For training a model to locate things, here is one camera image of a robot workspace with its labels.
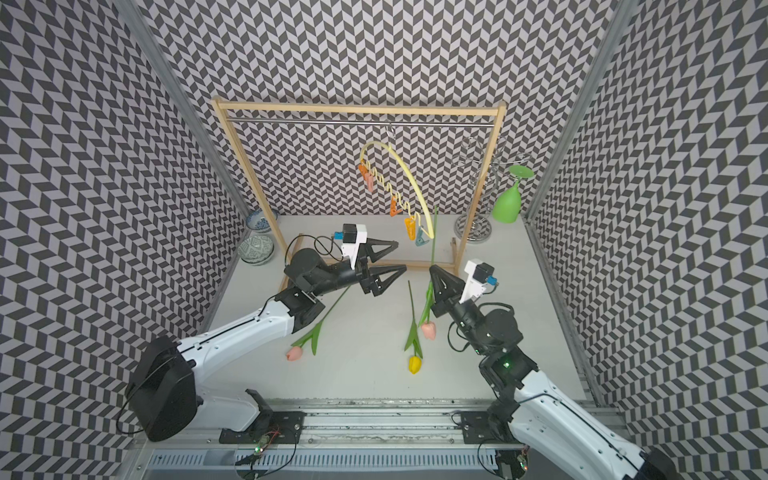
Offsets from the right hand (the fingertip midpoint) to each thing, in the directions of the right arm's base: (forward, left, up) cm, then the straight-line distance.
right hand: (429, 274), depth 67 cm
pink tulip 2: (-8, 0, -10) cm, 13 cm away
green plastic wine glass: (+28, -25, -5) cm, 38 cm away
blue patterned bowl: (+44, +64, -27) cm, 82 cm away
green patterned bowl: (+29, +59, -26) cm, 70 cm away
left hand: (+2, +6, +4) cm, 8 cm away
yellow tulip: (-10, +3, -29) cm, 31 cm away
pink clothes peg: (+32, +15, +1) cm, 35 cm away
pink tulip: (-8, +36, -27) cm, 46 cm away
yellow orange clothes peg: (+11, +4, +5) cm, 12 cm away
